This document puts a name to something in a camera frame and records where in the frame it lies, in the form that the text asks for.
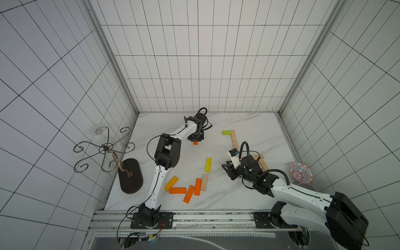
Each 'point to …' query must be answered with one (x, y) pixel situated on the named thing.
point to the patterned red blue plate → (301, 172)
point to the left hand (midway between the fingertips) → (195, 141)
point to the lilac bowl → (307, 185)
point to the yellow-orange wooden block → (171, 183)
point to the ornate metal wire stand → (109, 151)
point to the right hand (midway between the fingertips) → (225, 159)
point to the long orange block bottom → (189, 194)
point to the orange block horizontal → (177, 190)
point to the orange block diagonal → (196, 143)
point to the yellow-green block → (208, 163)
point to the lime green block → (226, 132)
